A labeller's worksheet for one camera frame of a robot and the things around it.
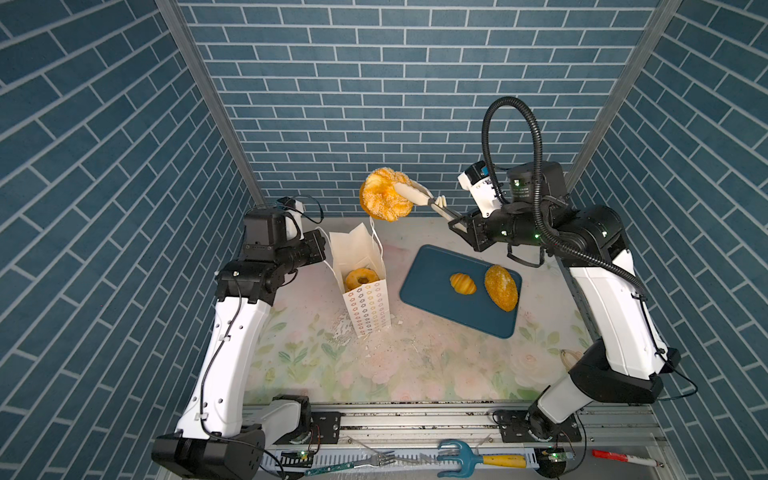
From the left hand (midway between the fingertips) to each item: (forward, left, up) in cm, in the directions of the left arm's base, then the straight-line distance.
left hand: (327, 238), depth 69 cm
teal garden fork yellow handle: (-41, -33, -31) cm, 61 cm away
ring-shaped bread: (+6, -3, -25) cm, 26 cm away
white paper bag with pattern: (+8, -4, -14) cm, 17 cm away
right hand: (-4, -27, +11) cm, 29 cm away
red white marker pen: (-41, -71, -32) cm, 88 cm away
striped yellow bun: (+5, -38, -29) cm, 48 cm away
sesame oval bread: (+4, -51, -28) cm, 58 cm away
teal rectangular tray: (+7, -27, -33) cm, 43 cm away
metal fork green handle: (-40, -13, -33) cm, 53 cm away
